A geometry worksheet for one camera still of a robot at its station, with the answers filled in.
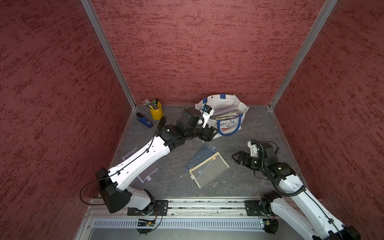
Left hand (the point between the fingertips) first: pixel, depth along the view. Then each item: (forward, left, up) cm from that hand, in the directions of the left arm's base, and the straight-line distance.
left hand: (211, 130), depth 69 cm
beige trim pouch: (-10, +1, -29) cm, 30 cm away
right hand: (-7, -15, -19) cm, 25 cm away
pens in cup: (+34, +39, -17) cm, 54 cm away
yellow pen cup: (+31, +36, -23) cm, 53 cm away
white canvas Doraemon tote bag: (+19, -12, -10) cm, 24 cm away
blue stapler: (+26, +44, -27) cm, 58 cm away
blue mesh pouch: (+4, +2, -32) cm, 32 cm away
